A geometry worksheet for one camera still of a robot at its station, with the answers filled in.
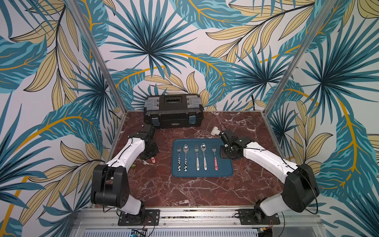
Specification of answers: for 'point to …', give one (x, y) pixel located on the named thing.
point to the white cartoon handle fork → (196, 148)
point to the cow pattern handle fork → (179, 162)
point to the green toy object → (132, 166)
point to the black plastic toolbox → (173, 111)
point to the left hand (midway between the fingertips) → (154, 156)
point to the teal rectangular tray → (199, 157)
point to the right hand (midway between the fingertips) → (224, 153)
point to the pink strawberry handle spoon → (153, 160)
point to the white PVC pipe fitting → (215, 131)
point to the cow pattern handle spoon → (185, 148)
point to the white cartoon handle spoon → (203, 147)
